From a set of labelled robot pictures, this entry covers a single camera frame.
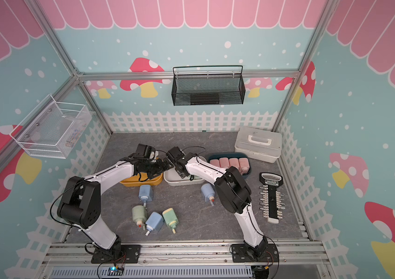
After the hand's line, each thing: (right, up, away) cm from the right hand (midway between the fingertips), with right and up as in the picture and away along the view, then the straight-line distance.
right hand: (191, 164), depth 96 cm
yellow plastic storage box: (-24, -5, -20) cm, 31 cm away
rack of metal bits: (+42, -19, -6) cm, 46 cm away
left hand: (-13, -3, -3) cm, 13 cm away
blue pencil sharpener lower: (-15, -24, -20) cm, 34 cm away
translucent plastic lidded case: (+40, +11, +4) cm, 42 cm away
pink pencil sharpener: (+18, +1, +2) cm, 19 cm away
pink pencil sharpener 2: (+24, +2, +1) cm, 24 cm away
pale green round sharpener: (-22, -21, -17) cm, 35 cm away
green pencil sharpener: (-8, -23, -18) cm, 30 cm away
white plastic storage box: (-10, -7, -3) cm, 13 cm away
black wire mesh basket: (+7, +43, -2) cm, 44 cm away
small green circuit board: (-31, -43, -23) cm, 58 cm away
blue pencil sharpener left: (-22, -13, -10) cm, 28 cm away
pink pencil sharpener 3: (+29, -1, 0) cm, 29 cm away
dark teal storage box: (+22, +5, +8) cm, 24 cm away
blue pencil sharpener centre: (+9, -13, -10) cm, 19 cm away
